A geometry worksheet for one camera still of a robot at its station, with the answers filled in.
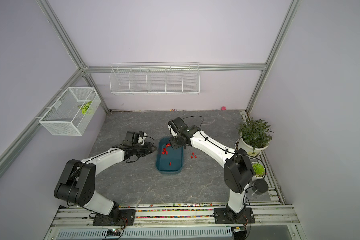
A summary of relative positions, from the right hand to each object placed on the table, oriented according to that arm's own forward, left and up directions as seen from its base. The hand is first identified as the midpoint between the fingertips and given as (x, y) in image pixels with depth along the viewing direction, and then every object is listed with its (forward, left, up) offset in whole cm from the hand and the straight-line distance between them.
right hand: (174, 141), depth 86 cm
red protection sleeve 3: (+6, +5, -14) cm, 16 cm away
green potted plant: (+1, -46, +5) cm, 47 cm away
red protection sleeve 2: (-3, -13, -15) cm, 20 cm away
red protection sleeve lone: (-8, +3, -13) cm, 16 cm away
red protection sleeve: (-3, -10, -15) cm, 18 cm away
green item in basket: (+12, +49, +16) cm, 53 cm away
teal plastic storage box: (-5, +5, -16) cm, 17 cm away
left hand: (-2, +12, -7) cm, 14 cm away
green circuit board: (-42, +29, -15) cm, 53 cm away
